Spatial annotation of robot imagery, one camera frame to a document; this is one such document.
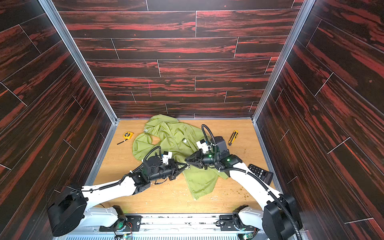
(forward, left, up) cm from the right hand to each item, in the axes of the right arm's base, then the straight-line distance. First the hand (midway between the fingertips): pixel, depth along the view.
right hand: (187, 159), depth 74 cm
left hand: (-3, -1, -1) cm, 4 cm away
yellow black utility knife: (+30, -31, -19) cm, 47 cm away
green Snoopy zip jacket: (+24, +4, -18) cm, 30 cm away
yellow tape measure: (+28, +47, -17) cm, 57 cm away
